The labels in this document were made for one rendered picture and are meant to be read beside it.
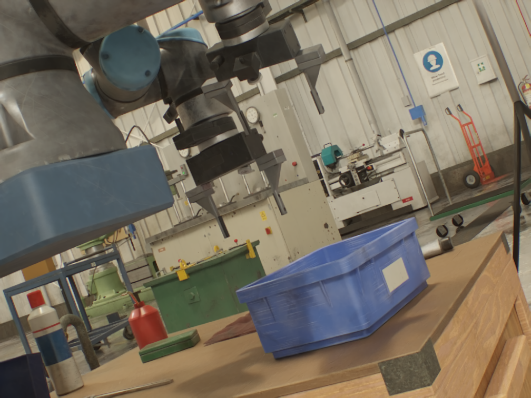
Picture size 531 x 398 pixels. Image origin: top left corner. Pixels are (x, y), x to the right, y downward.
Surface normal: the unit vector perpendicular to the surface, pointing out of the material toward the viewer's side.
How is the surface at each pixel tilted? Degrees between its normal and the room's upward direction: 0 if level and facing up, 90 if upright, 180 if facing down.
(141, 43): 94
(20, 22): 135
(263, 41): 114
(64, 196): 90
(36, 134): 70
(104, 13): 155
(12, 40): 91
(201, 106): 90
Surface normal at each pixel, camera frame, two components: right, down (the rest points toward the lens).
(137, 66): 0.33, -0.04
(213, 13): -0.52, 0.56
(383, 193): -0.51, 0.17
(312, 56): -0.27, 0.51
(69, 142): 0.61, -0.25
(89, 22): 0.24, 0.87
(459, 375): 0.84, -0.32
